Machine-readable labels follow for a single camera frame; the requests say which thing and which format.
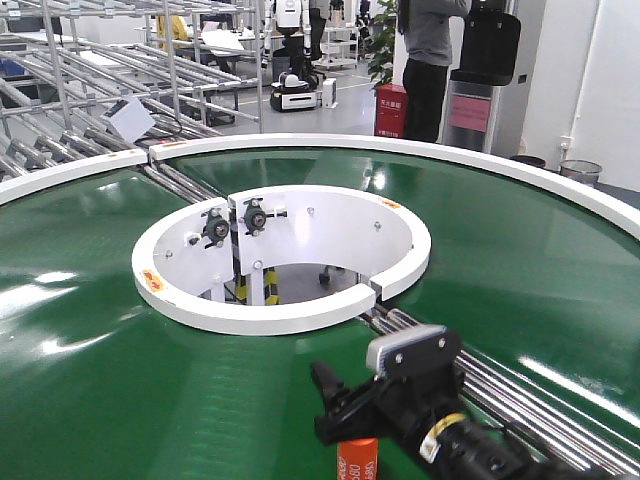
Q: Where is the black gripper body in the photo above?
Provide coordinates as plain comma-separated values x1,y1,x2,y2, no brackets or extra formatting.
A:
379,363,467,452

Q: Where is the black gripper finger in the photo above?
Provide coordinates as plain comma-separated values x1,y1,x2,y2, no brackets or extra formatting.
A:
310,360,386,416
313,394,396,447

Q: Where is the orange capacitor cylinder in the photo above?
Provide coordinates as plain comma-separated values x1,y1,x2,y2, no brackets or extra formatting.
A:
336,436,380,480

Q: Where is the round white conveyor green belt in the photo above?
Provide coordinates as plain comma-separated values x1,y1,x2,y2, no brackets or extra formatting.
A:
0,132,640,480

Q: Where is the white shelf cart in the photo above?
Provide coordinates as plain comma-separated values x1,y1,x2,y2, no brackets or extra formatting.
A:
319,24,361,71

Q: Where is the red cabinet box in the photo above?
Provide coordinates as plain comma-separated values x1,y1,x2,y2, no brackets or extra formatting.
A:
374,83,409,139

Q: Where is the grey stand pink sign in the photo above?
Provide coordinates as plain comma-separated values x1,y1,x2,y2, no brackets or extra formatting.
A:
442,79,501,154

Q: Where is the white humanoid robot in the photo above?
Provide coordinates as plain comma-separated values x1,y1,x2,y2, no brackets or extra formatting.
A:
262,0,321,114

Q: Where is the white box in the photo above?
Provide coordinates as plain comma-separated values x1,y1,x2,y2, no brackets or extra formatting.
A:
99,96,157,144

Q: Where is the potted green plant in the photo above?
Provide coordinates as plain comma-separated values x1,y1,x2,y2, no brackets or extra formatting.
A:
367,0,401,91

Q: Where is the person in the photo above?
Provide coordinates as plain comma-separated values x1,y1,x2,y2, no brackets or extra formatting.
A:
397,0,473,144

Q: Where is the black rounded panel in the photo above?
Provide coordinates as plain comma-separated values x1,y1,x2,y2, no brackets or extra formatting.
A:
459,0,522,87

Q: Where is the steel roller flow rack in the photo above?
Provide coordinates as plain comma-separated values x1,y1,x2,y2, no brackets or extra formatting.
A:
0,0,266,182

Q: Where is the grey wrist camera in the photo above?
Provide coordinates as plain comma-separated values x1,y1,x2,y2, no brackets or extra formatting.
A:
366,324,464,386

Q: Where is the wire mesh waste bin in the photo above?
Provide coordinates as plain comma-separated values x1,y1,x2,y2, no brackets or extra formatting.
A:
558,159,603,188

